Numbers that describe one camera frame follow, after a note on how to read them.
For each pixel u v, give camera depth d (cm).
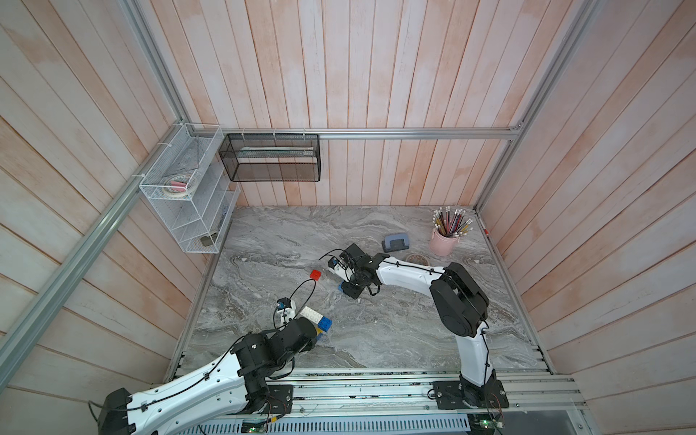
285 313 69
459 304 51
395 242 107
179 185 73
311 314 78
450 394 71
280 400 74
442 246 103
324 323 76
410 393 76
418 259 104
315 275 98
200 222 78
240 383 50
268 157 104
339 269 86
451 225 101
